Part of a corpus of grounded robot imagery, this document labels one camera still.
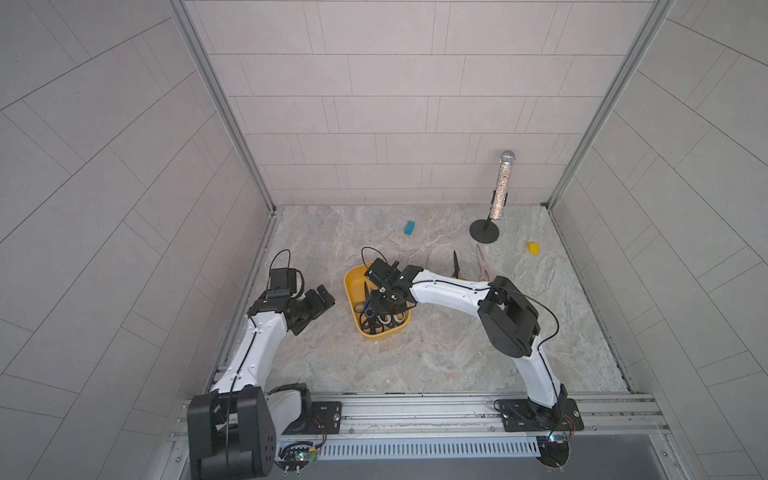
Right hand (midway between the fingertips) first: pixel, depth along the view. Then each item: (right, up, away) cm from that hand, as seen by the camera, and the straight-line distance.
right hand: (374, 312), depth 89 cm
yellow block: (+55, +18, +15) cm, 60 cm away
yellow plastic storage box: (-7, +9, +4) cm, 11 cm away
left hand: (-13, +4, -4) cm, 14 cm away
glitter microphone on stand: (+40, +25, +19) cm, 50 cm away
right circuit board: (+43, -26, -21) cm, 55 cm away
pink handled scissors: (+35, +10, +8) cm, 38 cm away
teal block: (+11, +26, +20) cm, 34 cm away
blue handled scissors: (-4, +2, -2) cm, 4 cm away
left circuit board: (-16, -26, -23) cm, 38 cm away
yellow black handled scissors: (+27, +12, +10) cm, 31 cm away
